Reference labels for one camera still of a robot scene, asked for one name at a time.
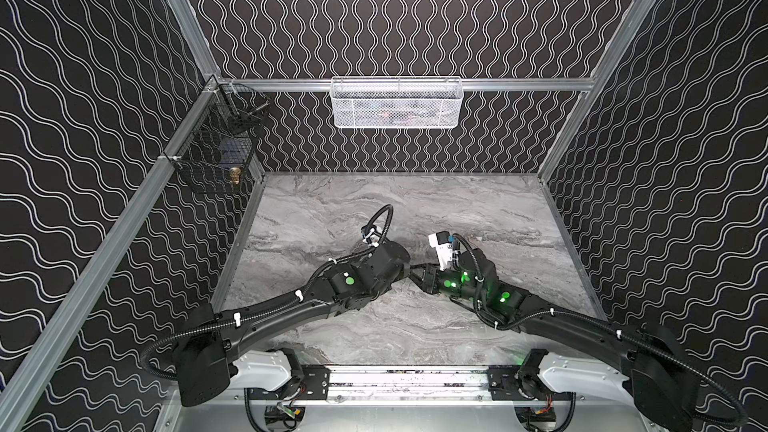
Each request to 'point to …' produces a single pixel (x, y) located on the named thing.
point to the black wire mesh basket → (216, 152)
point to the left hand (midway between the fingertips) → (416, 261)
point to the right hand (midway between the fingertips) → (405, 271)
